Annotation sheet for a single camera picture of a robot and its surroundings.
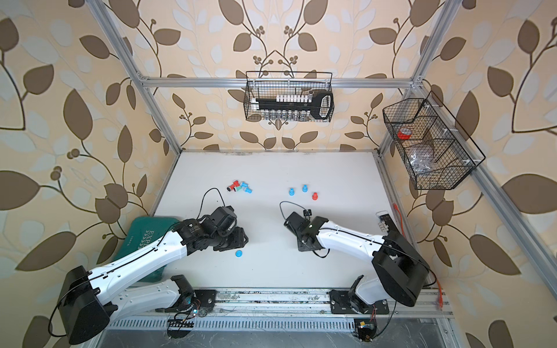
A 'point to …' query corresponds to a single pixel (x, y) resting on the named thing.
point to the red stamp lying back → (236, 183)
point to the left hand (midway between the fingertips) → (243, 238)
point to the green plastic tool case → (144, 233)
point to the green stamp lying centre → (238, 188)
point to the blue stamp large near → (244, 185)
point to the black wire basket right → (436, 151)
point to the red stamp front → (230, 188)
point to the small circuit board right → (365, 328)
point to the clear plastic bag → (421, 159)
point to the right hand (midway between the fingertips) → (308, 243)
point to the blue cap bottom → (238, 253)
